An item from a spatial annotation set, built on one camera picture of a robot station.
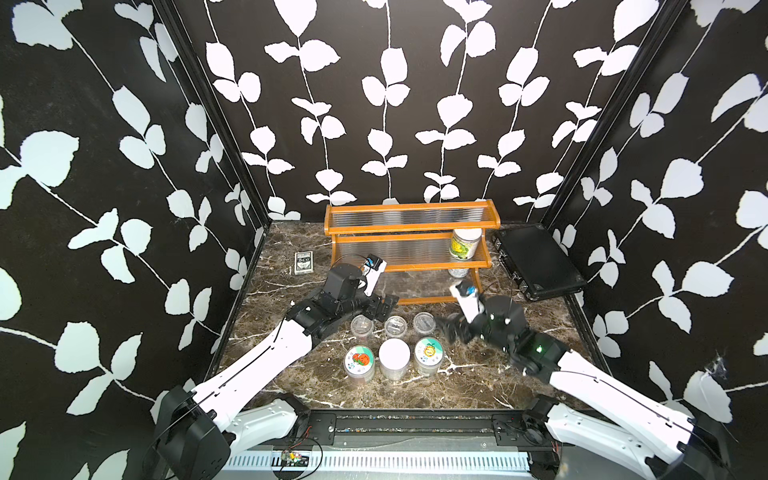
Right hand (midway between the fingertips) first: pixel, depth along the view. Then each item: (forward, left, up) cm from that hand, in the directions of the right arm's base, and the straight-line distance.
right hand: (446, 302), depth 76 cm
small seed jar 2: (-1, +13, -13) cm, 19 cm away
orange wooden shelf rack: (+27, +9, -5) cm, 29 cm away
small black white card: (+26, +47, -18) cm, 57 cm away
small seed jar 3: (+1, +5, -14) cm, 15 cm away
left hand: (+3, +16, +2) cm, 17 cm away
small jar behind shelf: (+20, -8, -15) cm, 26 cm away
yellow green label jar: (-10, +4, -11) cm, 16 cm away
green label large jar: (+18, -7, +3) cm, 19 cm away
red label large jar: (-13, +23, -11) cm, 28 cm away
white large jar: (-11, +14, -10) cm, 20 cm away
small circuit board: (-32, +38, -19) cm, 53 cm away
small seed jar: (-1, +23, -13) cm, 27 cm away
